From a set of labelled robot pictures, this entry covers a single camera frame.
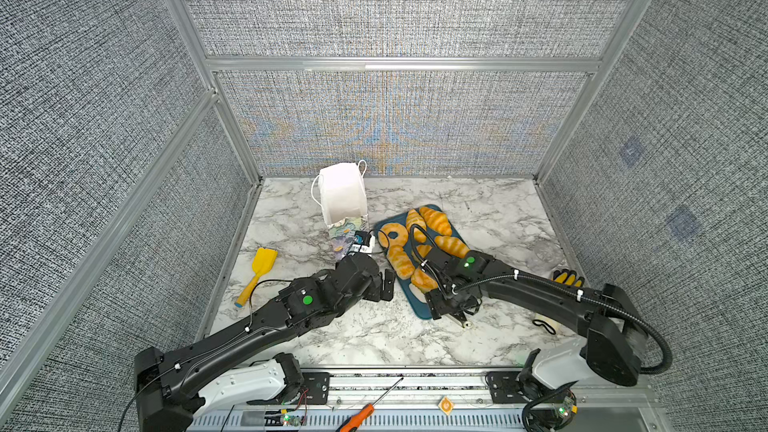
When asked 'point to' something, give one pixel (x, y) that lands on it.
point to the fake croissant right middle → (451, 245)
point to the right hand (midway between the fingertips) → (442, 307)
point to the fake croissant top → (437, 221)
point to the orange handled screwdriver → (352, 424)
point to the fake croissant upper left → (414, 218)
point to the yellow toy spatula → (262, 263)
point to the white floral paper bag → (341, 191)
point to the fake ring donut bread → (399, 241)
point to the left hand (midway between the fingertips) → (382, 273)
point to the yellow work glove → (568, 277)
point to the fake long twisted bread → (400, 262)
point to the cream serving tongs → (467, 325)
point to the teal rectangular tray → (410, 239)
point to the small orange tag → (446, 405)
